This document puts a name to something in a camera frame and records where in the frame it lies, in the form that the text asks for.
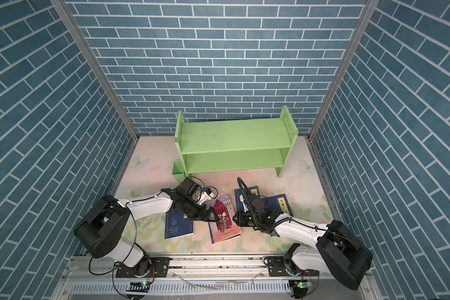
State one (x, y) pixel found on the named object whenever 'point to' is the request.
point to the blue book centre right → (239, 204)
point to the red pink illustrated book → (226, 227)
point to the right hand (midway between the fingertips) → (231, 217)
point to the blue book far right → (279, 202)
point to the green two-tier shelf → (225, 145)
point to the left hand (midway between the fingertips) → (212, 220)
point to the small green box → (177, 170)
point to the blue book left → (176, 225)
